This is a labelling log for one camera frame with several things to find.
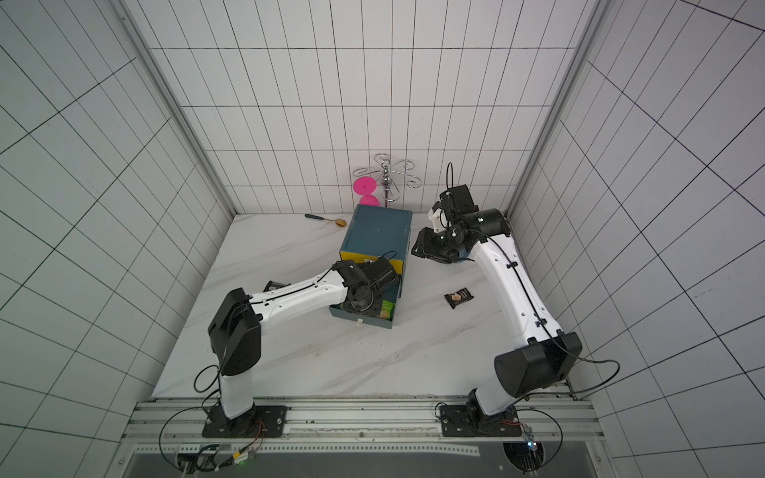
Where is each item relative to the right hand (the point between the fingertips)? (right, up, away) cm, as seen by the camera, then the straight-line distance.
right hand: (409, 252), depth 75 cm
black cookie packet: (-44, -12, +23) cm, 51 cm away
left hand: (-13, -18, +6) cm, 24 cm away
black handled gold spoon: (-25, +10, +43) cm, 51 cm away
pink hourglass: (-12, +19, +13) cm, 26 cm away
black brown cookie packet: (+19, -15, +20) cm, 31 cm away
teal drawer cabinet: (-10, +5, +11) cm, 16 cm away
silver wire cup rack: (-3, +23, +17) cm, 29 cm away
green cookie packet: (-5, -17, +7) cm, 19 cm away
